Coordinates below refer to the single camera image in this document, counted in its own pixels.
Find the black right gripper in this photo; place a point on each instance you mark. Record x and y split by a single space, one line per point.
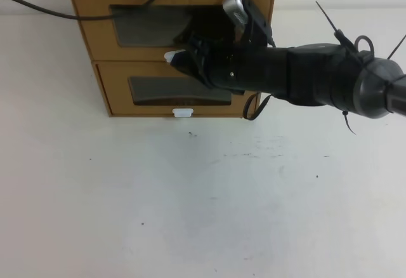
232 67

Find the lower cardboard box shell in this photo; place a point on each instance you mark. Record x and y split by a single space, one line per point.
94 71

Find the cardboard drawer with window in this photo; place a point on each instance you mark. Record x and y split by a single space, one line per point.
117 90
101 38

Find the white drawer handle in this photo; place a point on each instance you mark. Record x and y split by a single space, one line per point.
183 112
171 54

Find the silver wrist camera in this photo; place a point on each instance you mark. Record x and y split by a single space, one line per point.
247 17

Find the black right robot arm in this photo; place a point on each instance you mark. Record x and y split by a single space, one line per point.
337 75

